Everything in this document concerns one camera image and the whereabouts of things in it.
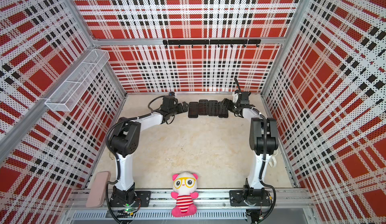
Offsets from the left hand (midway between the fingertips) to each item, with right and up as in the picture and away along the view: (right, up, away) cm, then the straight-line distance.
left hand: (183, 107), depth 101 cm
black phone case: (+14, 0, +13) cm, 19 cm away
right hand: (+29, +2, -1) cm, 29 cm away
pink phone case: (-41, -44, -26) cm, 65 cm away
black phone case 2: (+21, -1, +10) cm, 23 cm away
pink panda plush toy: (+5, -38, -30) cm, 48 cm away
